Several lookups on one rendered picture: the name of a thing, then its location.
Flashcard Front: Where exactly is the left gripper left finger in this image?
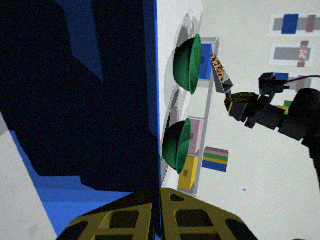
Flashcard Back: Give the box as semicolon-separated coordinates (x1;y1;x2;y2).
66;188;154;240

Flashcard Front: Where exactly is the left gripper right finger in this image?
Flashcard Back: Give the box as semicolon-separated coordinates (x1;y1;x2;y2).
160;187;247;240

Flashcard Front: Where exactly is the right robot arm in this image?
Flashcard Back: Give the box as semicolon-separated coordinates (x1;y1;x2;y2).
258;72;320;189

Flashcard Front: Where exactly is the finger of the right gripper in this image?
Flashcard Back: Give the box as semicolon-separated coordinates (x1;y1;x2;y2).
231;92;252;99
224;98;248;113

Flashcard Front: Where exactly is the green bowl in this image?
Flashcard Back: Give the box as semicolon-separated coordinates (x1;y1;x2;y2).
173;34;201;95
162;118;191;174

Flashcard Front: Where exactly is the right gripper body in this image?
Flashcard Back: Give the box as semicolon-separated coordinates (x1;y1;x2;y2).
229;92;285;130

